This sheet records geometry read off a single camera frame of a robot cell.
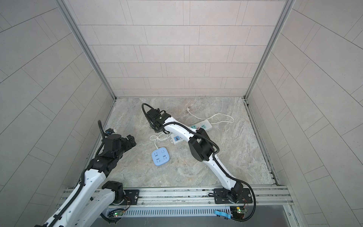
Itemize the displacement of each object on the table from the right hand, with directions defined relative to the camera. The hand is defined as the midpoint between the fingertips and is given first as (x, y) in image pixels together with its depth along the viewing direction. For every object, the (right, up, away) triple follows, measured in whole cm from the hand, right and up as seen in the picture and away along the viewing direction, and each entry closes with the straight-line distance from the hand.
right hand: (161, 127), depth 96 cm
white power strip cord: (+35, +2, +4) cm, 35 cm away
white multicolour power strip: (+12, -7, -6) cm, 15 cm away
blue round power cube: (+2, -16, -13) cm, 20 cm away
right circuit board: (+43, -38, -28) cm, 64 cm away
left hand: (-15, -4, -14) cm, 21 cm away
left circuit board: (-15, -36, -31) cm, 50 cm away
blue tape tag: (+35, -36, -31) cm, 59 cm away
